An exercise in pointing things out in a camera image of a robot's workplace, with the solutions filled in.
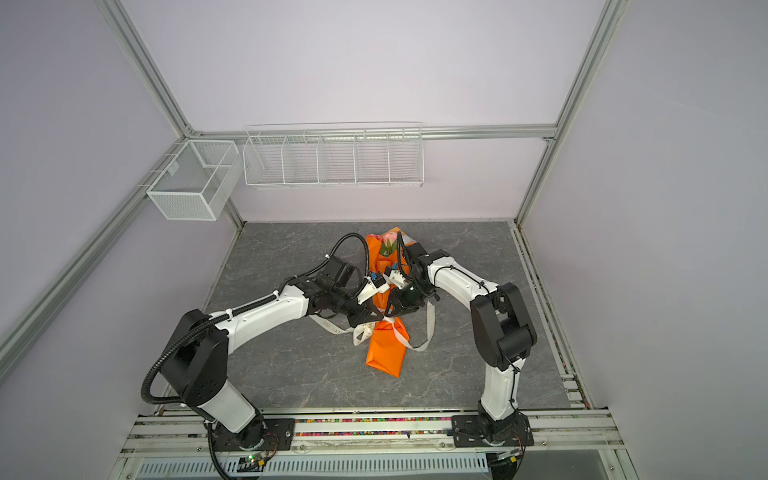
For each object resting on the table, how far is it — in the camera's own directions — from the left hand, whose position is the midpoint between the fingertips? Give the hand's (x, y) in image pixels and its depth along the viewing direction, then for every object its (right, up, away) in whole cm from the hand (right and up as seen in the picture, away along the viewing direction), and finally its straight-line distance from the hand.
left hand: (379, 319), depth 81 cm
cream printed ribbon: (-5, -4, +2) cm, 7 cm away
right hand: (+4, 0, +5) cm, 6 cm away
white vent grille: (-41, -33, -11) cm, 54 cm away
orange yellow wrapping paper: (+1, +18, +24) cm, 30 cm away
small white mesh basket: (-61, +41, +15) cm, 75 cm away
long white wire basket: (-14, +51, +18) cm, 56 cm away
